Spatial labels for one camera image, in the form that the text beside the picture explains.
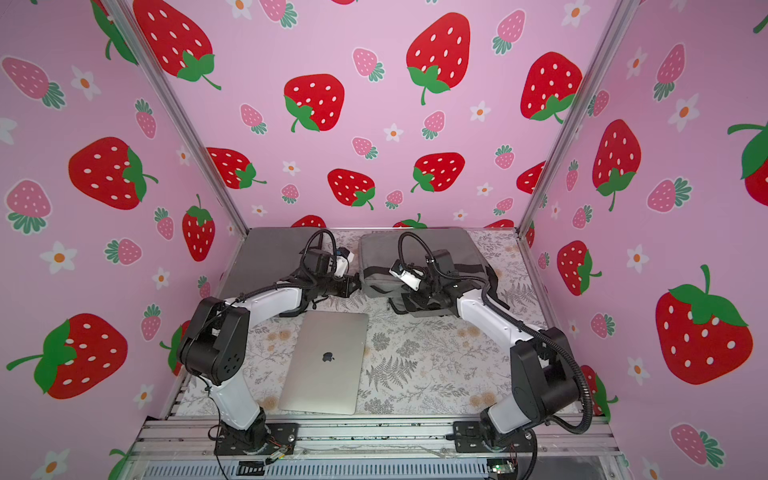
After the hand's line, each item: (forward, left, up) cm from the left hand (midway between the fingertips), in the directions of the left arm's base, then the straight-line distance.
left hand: (362, 283), depth 94 cm
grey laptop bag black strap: (+10, -5, +4) cm, 12 cm away
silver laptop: (-25, +10, -10) cm, 29 cm away
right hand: (-4, -13, +6) cm, 15 cm away
